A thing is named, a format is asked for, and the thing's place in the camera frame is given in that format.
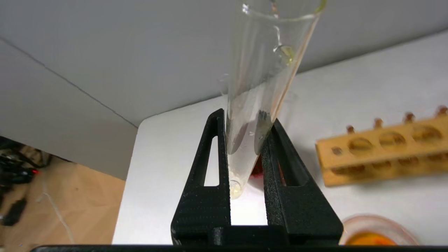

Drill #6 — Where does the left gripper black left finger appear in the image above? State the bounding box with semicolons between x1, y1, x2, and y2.
170;108;231;245

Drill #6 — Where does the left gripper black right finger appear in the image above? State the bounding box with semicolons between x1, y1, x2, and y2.
255;110;344;245

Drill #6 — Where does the yellow pigment glass test tube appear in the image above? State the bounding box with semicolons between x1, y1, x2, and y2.
226;0;328;200

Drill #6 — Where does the wooden test tube rack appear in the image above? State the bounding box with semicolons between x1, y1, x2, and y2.
316;106;448;187

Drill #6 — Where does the dark red cup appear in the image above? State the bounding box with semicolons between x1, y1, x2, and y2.
249;156;286;191

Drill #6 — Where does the clear glass beaker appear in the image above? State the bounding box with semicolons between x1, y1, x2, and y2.
339;215;420;246

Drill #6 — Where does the small black floor object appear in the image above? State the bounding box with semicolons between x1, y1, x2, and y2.
2;198;28;227

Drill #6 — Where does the black equipment with red light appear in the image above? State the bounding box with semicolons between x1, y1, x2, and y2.
0;136;53;193

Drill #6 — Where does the thin white floor cable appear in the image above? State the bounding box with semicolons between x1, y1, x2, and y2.
37;175;76;245

